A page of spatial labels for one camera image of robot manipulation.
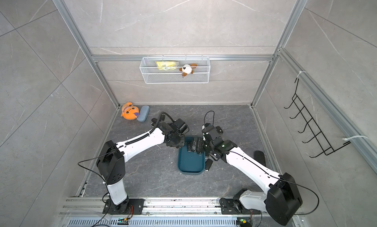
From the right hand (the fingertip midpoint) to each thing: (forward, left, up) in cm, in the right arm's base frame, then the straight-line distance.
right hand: (197, 143), depth 82 cm
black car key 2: (+27, +32, -12) cm, 44 cm away
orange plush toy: (+29, +49, -5) cm, 57 cm away
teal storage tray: (-6, +4, -13) cm, 15 cm away
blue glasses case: (+33, +41, -11) cm, 53 cm away
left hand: (+4, +9, -3) cm, 11 cm away
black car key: (-8, -6, -12) cm, 16 cm away
